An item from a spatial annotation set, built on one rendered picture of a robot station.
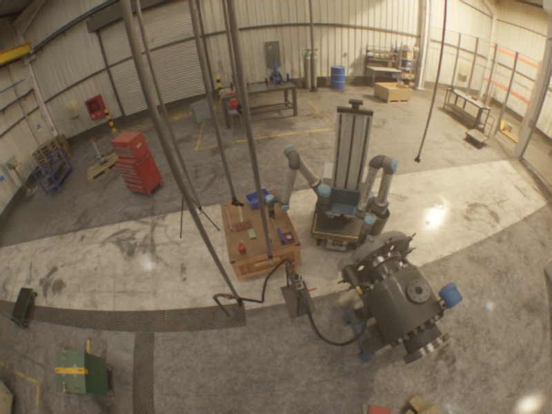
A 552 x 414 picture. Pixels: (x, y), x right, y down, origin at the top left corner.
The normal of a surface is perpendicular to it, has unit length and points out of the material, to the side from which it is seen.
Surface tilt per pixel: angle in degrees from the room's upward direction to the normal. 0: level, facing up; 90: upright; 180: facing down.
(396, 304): 40
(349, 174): 90
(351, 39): 90
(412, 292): 0
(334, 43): 90
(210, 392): 0
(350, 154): 90
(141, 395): 0
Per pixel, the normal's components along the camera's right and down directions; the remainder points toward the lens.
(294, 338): -0.08, -0.71
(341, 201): -0.25, 0.70
